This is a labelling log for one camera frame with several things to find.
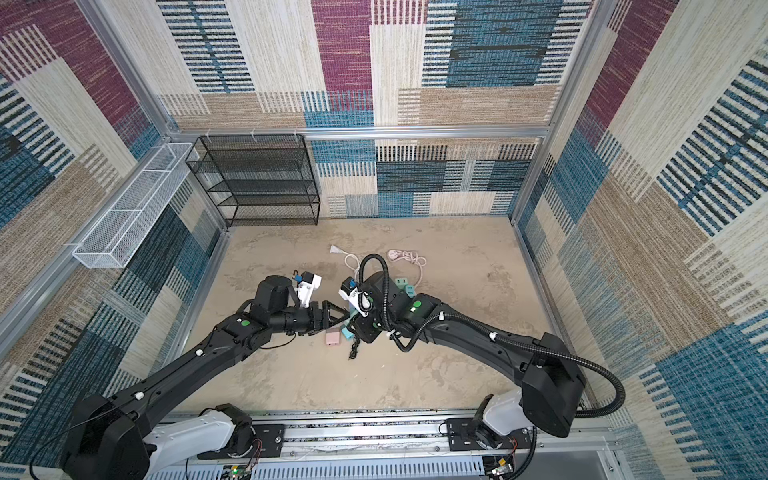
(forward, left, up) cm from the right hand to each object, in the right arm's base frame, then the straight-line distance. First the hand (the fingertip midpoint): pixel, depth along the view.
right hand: (358, 326), depth 77 cm
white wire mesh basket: (+17, +56, +19) cm, 61 cm away
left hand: (+2, +3, +3) cm, 5 cm away
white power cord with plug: (+35, +11, -12) cm, 39 cm away
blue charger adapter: (+4, +5, -12) cm, 14 cm away
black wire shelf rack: (+55, +37, +4) cm, 67 cm away
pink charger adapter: (+2, +9, -13) cm, 16 cm away
